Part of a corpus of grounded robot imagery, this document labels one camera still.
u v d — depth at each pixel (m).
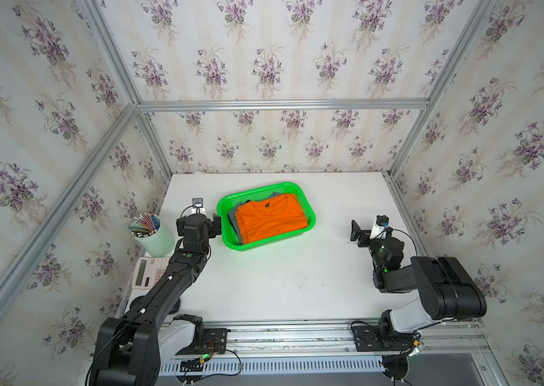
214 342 0.72
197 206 0.70
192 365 0.71
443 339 0.75
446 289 0.46
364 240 0.80
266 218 0.98
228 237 0.98
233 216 1.00
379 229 0.77
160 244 0.85
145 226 0.86
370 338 0.73
